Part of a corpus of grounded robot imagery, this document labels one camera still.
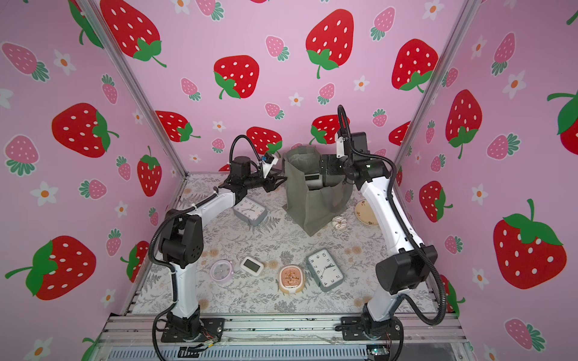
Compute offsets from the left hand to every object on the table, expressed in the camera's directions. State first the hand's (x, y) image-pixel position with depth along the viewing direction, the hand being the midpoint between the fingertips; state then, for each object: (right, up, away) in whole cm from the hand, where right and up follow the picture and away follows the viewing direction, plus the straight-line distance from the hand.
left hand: (284, 174), depth 92 cm
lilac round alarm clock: (-24, -38, -8) cm, 45 cm away
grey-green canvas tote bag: (+11, -14, -6) cm, 19 cm away
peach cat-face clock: (+3, -40, -10) cm, 41 cm away
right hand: (+16, +3, -14) cm, 21 cm away
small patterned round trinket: (+25, -21, +8) cm, 33 cm away
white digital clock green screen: (+13, -2, +7) cm, 15 cm away
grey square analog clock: (-16, -17, +10) cm, 25 cm away
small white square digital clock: (-12, -37, -6) cm, 39 cm away
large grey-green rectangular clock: (+16, -38, -7) cm, 42 cm away
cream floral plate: (+38, -18, +14) cm, 45 cm away
